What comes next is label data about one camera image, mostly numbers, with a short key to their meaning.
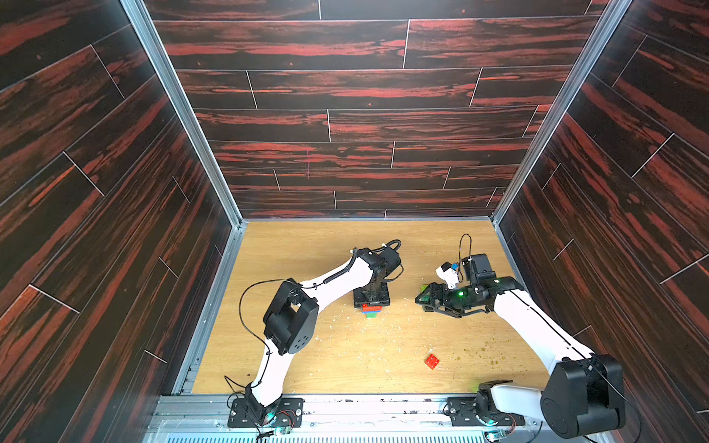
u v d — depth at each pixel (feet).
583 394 1.31
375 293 2.56
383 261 2.40
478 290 1.99
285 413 2.40
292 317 1.69
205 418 2.41
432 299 2.37
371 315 3.00
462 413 2.40
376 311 3.09
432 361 2.69
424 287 2.50
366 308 2.78
